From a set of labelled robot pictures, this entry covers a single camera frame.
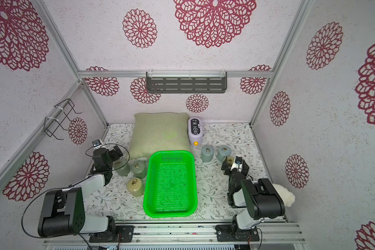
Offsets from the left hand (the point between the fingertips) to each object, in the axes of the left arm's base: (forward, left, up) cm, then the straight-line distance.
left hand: (110, 149), depth 91 cm
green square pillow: (+14, -27, -1) cm, 30 cm away
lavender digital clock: (+16, -50, -3) cm, 53 cm away
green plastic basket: (-19, -35, -12) cm, 42 cm away
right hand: (-5, -72, -1) cm, 72 cm away
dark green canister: (-10, -18, -4) cm, 21 cm away
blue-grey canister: (+1, -67, -5) cm, 67 cm away
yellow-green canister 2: (-5, -70, -4) cm, 70 cm away
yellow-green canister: (-22, -18, -4) cm, 28 cm away
